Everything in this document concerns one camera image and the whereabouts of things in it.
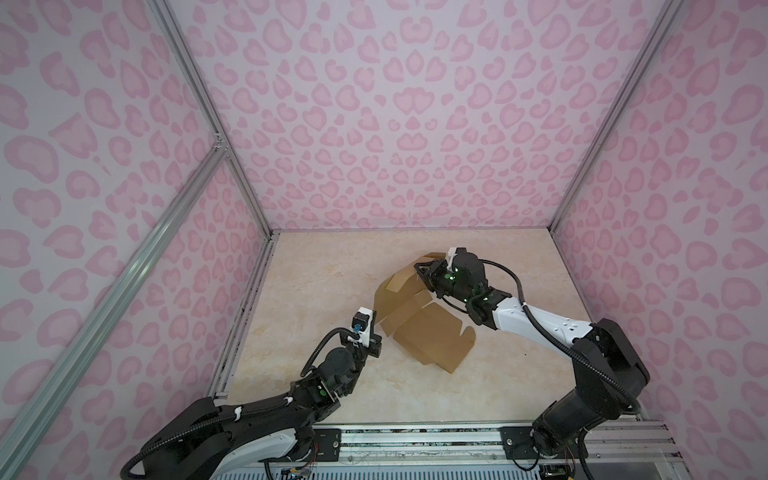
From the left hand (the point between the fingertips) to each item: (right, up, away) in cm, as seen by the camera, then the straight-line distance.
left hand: (376, 313), depth 77 cm
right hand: (+10, +12, +6) cm, 16 cm away
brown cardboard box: (+8, -1, +17) cm, 18 cm away
